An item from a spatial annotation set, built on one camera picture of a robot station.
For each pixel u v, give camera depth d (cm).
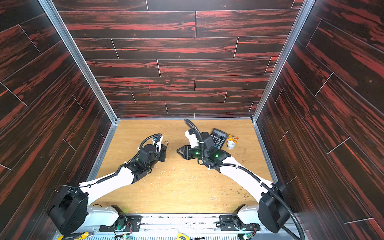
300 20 70
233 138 105
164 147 82
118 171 56
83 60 87
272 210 40
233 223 66
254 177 46
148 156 64
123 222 67
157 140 70
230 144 102
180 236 69
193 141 69
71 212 42
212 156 59
